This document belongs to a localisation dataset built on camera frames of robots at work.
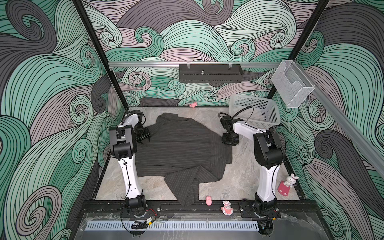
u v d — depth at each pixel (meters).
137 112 0.81
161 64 1.81
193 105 1.19
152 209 0.73
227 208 0.71
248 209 0.73
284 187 0.80
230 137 0.81
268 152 0.54
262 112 1.17
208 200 0.74
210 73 0.95
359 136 0.55
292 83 0.79
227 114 1.01
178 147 0.98
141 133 0.86
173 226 0.70
